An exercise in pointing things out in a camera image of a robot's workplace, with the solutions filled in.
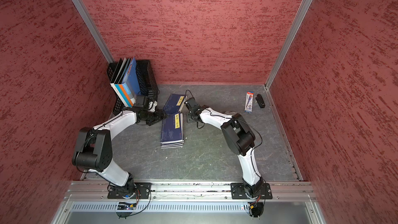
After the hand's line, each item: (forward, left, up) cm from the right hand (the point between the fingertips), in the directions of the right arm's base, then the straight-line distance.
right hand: (193, 118), depth 98 cm
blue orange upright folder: (+11, +33, +28) cm, 44 cm away
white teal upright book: (+3, +37, +24) cm, 44 cm away
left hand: (-4, +18, +5) cm, 19 cm away
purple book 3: (-18, +12, -1) cm, 22 cm away
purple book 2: (-15, +17, +2) cm, 23 cm away
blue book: (+13, +13, -1) cm, 19 cm away
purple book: (-10, +12, +2) cm, 16 cm away
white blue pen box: (+14, -40, -3) cm, 42 cm away
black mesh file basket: (+28, +34, +7) cm, 45 cm away
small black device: (+14, -48, -2) cm, 50 cm away
